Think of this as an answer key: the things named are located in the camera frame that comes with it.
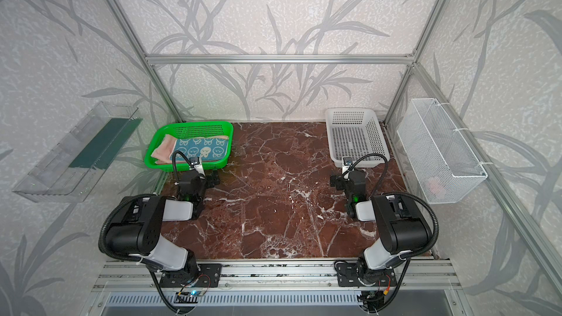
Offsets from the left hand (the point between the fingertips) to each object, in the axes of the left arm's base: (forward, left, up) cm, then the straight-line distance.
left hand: (207, 161), depth 94 cm
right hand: (+1, -61, 0) cm, 61 cm away
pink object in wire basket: (-18, -86, +13) cm, 89 cm away
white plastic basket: (+25, -70, -8) cm, 75 cm away
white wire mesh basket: (-18, -81, +29) cm, 88 cm away
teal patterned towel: (+9, +2, -3) cm, 9 cm away
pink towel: (+7, +23, -4) cm, 25 cm away
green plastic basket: (+23, +9, -4) cm, 25 cm away
